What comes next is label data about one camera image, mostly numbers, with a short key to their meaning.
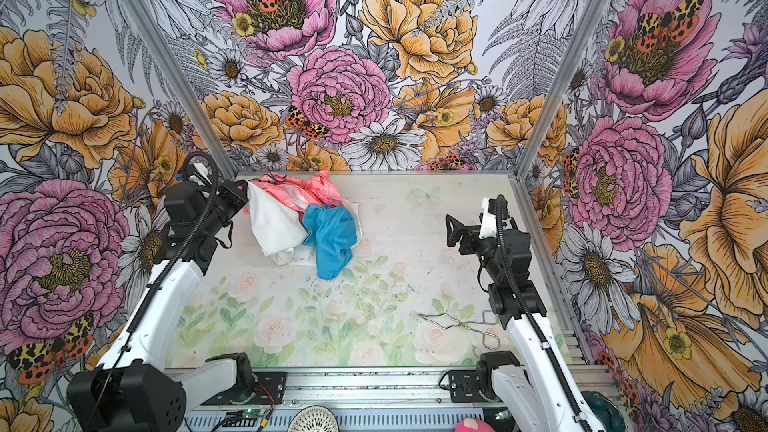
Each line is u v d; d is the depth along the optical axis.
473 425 0.65
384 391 0.76
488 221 0.65
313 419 0.69
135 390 0.38
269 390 0.73
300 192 0.92
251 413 0.71
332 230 0.90
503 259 0.47
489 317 0.86
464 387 0.74
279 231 0.81
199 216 0.58
